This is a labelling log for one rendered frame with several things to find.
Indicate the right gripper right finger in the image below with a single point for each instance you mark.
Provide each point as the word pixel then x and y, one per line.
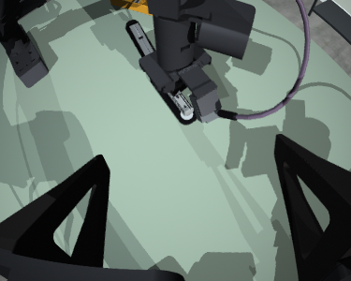
pixel 332 186

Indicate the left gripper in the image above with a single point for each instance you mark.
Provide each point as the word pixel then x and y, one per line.
pixel 175 69

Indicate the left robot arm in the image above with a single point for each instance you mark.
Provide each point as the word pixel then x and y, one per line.
pixel 223 26

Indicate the orange tray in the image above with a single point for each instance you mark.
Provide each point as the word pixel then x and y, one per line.
pixel 132 6

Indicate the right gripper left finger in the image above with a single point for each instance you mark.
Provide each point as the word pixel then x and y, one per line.
pixel 29 232

